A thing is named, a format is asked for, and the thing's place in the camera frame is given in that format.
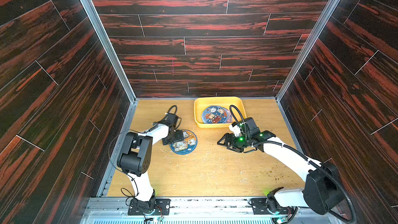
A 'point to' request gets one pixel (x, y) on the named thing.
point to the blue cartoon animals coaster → (186, 146)
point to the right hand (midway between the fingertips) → (223, 143)
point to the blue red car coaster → (216, 114)
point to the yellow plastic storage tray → (200, 104)
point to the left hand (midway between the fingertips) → (179, 140)
